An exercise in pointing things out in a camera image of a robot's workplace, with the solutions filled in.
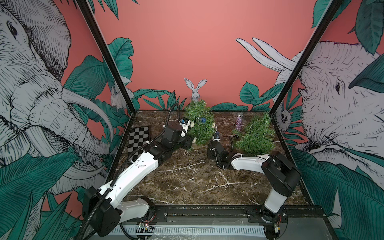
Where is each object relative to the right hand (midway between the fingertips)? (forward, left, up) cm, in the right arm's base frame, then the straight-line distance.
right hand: (208, 147), depth 94 cm
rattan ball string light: (-3, +9, +12) cm, 15 cm away
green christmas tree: (+2, +4, +24) cm, 24 cm away
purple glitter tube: (+25, -24, -2) cm, 35 cm away
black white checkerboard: (+9, +48, -2) cm, 49 cm away
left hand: (-4, +10, +19) cm, 22 cm away
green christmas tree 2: (-8, -22, +23) cm, 33 cm away
